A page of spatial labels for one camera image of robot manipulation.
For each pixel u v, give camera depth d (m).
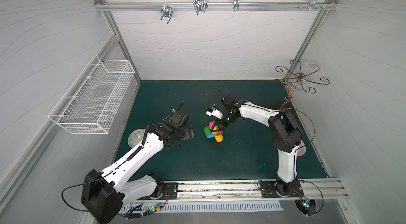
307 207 0.72
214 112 0.84
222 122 0.82
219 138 0.88
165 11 0.78
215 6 0.78
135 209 0.72
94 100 0.70
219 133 0.86
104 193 0.37
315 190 0.67
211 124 0.86
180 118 0.60
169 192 0.73
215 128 0.86
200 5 0.77
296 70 1.13
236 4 0.78
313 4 0.77
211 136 0.88
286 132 0.52
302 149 0.83
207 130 0.88
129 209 0.71
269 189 0.73
